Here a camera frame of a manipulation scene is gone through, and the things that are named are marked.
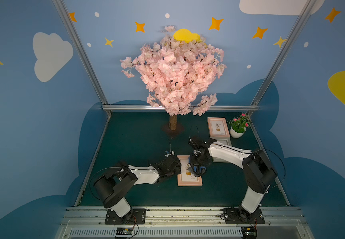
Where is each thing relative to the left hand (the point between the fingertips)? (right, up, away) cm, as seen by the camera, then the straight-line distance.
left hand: (181, 165), depth 91 cm
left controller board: (-29, -27, -19) cm, 44 cm away
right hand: (+9, +2, 0) cm, 9 cm away
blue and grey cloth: (+9, -1, -7) cm, 11 cm away
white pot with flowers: (+40, +25, +10) cm, 49 cm away
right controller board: (+33, -29, -18) cm, 48 cm away
